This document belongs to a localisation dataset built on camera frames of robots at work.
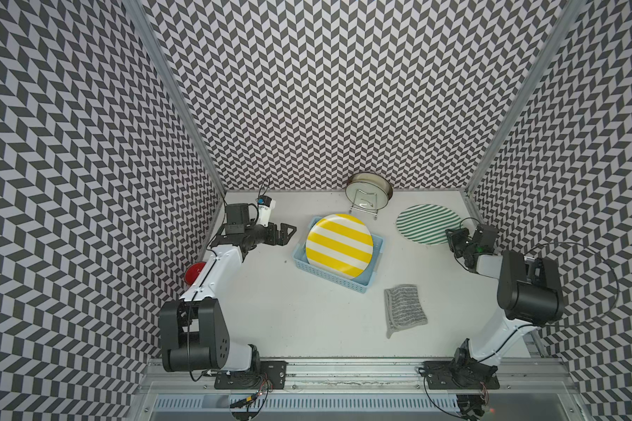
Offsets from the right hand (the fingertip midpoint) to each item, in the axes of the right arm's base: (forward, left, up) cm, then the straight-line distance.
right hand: (444, 232), depth 98 cm
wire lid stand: (+16, +28, -1) cm, 33 cm away
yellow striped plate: (-4, +40, -3) cm, 40 cm away
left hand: (-6, +59, +12) cm, 61 cm away
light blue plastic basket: (-20, +34, 0) cm, 40 cm away
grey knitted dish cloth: (-28, +20, -2) cm, 35 cm away
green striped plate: (+3, +6, +2) cm, 7 cm away
